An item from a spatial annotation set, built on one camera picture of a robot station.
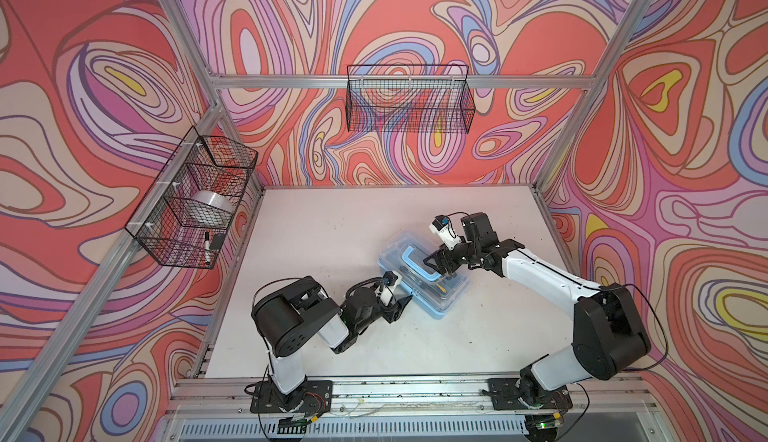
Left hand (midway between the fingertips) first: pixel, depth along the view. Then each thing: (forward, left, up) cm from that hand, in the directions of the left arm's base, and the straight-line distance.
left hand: (407, 289), depth 88 cm
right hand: (+7, -9, +6) cm, 13 cm away
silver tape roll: (+9, +49, +29) cm, 57 cm away
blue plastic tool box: (-5, -6, +8) cm, 11 cm away
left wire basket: (+7, +56, +26) cm, 62 cm away
